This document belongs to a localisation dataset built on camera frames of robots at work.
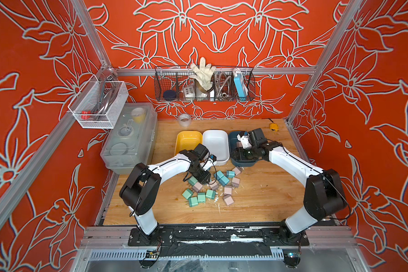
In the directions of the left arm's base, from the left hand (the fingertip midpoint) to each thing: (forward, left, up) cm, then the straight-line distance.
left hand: (206, 177), depth 88 cm
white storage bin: (+26, -6, -4) cm, 27 cm away
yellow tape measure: (+41, -44, -2) cm, 61 cm away
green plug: (-12, +6, -2) cm, 14 cm away
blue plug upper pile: (+2, -7, -1) cm, 7 cm away
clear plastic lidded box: (+15, +43, +13) cm, 47 cm away
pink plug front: (-10, -12, -3) cm, 16 cm away
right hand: (+10, -13, +8) cm, 19 cm away
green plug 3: (-9, +9, -2) cm, 13 cm away
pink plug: (+6, -17, -2) cm, 18 cm away
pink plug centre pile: (-3, -4, -2) cm, 6 cm away
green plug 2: (-10, +2, -2) cm, 11 cm away
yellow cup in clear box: (+31, +43, +13) cm, 55 cm away
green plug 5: (-8, -2, -2) cm, 9 cm away
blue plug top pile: (+3, -13, -1) cm, 13 cm away
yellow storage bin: (+27, +13, -3) cm, 30 cm away
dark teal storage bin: (+22, -15, +3) cm, 27 cm away
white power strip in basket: (+37, +12, +26) cm, 47 cm away
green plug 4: (-2, +7, -1) cm, 8 cm away
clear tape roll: (+45, +18, -2) cm, 48 cm away
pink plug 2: (-1, -15, -2) cm, 16 cm away
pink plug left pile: (-5, +4, -1) cm, 7 cm away
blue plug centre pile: (-1, -9, -2) cm, 10 cm away
